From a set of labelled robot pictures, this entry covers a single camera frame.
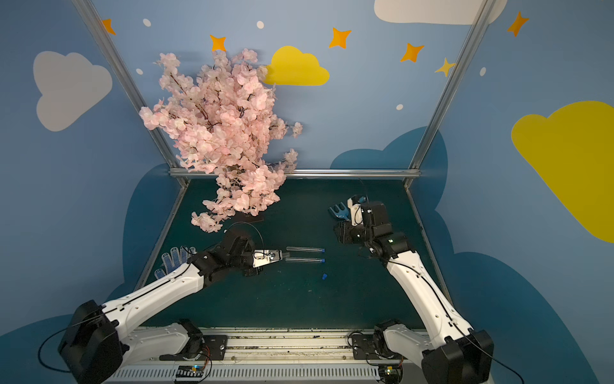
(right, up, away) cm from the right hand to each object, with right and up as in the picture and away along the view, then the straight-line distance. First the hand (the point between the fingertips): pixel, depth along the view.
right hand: (345, 225), depth 79 cm
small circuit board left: (-49, -45, -6) cm, 67 cm away
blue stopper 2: (-6, -20, +10) cm, 23 cm away
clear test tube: (-14, -12, +19) cm, 27 cm away
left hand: (-27, -9, +4) cm, 29 cm away
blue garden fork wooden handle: (+4, +3, +30) cm, 30 cm away
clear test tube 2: (-14, -15, +15) cm, 26 cm away
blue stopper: (-7, -15, +14) cm, 22 cm away
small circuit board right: (+13, -45, -6) cm, 47 cm away
